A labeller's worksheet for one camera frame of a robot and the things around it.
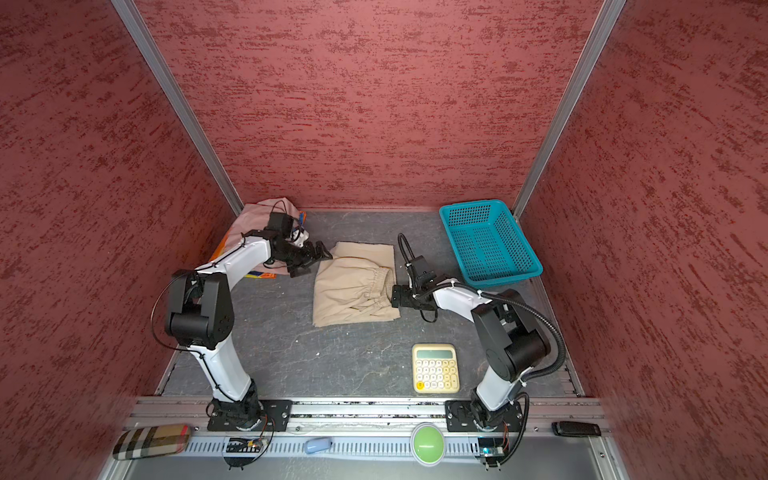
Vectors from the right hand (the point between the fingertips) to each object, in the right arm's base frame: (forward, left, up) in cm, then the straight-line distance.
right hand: (402, 306), depth 93 cm
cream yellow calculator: (-19, -8, +1) cm, 21 cm away
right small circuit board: (-38, -20, -2) cm, 43 cm away
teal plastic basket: (+26, -34, -1) cm, 43 cm away
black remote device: (-34, -41, 0) cm, 53 cm away
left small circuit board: (-35, +41, -3) cm, 54 cm away
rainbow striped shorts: (+22, +66, +1) cm, 70 cm away
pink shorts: (+33, +53, +9) cm, 63 cm away
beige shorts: (+6, +15, +3) cm, 17 cm away
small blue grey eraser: (-36, +22, 0) cm, 42 cm away
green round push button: (-36, -4, 0) cm, 37 cm away
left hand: (+11, +26, +8) cm, 29 cm away
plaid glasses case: (-34, +61, +3) cm, 70 cm away
